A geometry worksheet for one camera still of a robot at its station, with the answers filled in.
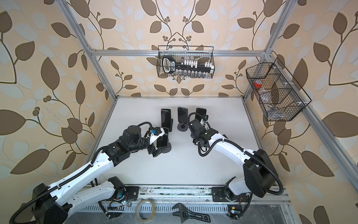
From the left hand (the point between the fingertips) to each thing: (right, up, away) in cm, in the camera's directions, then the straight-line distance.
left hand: (165, 137), depth 72 cm
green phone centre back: (+9, +11, +36) cm, 39 cm away
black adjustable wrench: (+10, -37, -4) cm, 39 cm away
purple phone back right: (+22, +14, +18) cm, 31 cm away
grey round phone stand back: (+8, +2, +30) cm, 31 cm away
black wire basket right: (+62, +21, +1) cm, 65 cm away
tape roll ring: (-13, -34, -5) cm, 37 cm away
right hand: (+19, +1, +14) cm, 24 cm away
